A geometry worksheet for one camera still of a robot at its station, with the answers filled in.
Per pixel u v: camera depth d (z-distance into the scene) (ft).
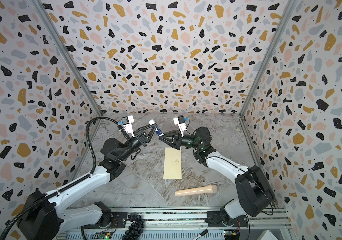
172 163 3.11
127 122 1.98
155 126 2.12
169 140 2.31
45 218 1.25
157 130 2.14
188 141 2.13
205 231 2.33
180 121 2.09
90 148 1.74
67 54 2.82
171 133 2.22
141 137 1.98
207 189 2.67
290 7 2.34
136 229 2.22
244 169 1.56
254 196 1.42
